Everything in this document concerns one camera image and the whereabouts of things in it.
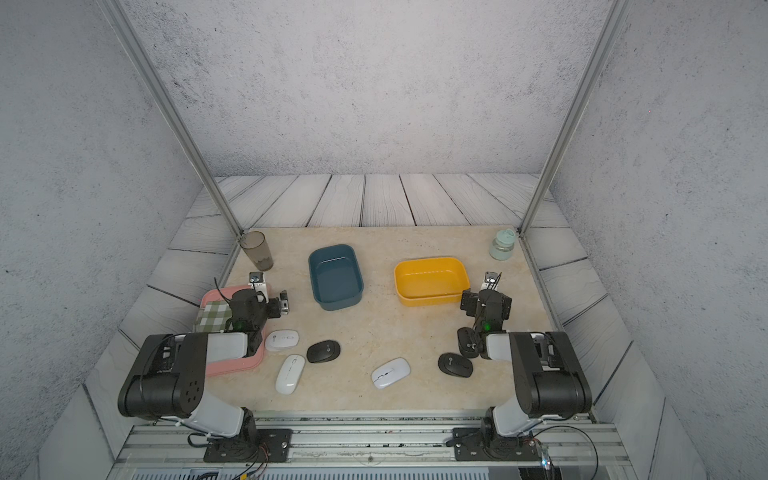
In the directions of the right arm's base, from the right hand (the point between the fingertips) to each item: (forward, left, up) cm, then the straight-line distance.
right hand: (488, 290), depth 93 cm
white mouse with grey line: (-24, +30, -6) cm, 38 cm away
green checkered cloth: (-7, +87, -5) cm, 87 cm away
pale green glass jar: (+19, -9, 0) cm, 21 cm away
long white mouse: (-24, +57, -5) cm, 62 cm away
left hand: (0, +67, 0) cm, 67 cm away
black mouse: (-18, +50, -5) cm, 53 cm away
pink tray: (-21, +70, -6) cm, 73 cm away
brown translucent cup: (+13, +75, +7) cm, 76 cm away
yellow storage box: (+10, +17, -9) cm, 21 cm away
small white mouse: (-15, +63, -5) cm, 65 cm away
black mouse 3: (-14, +7, -6) cm, 17 cm away
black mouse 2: (-21, +12, -6) cm, 25 cm away
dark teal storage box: (+10, +50, -6) cm, 51 cm away
